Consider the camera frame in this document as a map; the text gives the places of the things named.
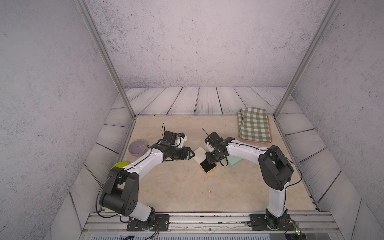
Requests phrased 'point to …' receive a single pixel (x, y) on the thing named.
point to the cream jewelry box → (199, 155)
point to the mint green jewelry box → (233, 159)
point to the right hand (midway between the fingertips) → (209, 160)
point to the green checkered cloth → (253, 124)
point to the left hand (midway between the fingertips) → (193, 155)
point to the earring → (210, 194)
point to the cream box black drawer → (206, 165)
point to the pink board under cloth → (270, 133)
